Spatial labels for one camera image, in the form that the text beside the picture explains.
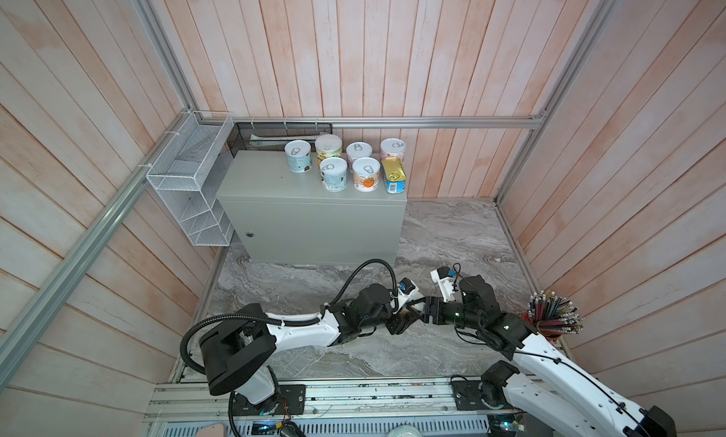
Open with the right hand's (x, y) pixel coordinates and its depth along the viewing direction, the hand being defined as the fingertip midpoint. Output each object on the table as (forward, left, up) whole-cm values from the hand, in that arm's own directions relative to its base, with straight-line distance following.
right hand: (413, 305), depth 76 cm
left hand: (-1, 0, -3) cm, 3 cm away
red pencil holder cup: (-1, -39, -3) cm, 39 cm away
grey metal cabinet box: (+20, +38, +14) cm, 45 cm away
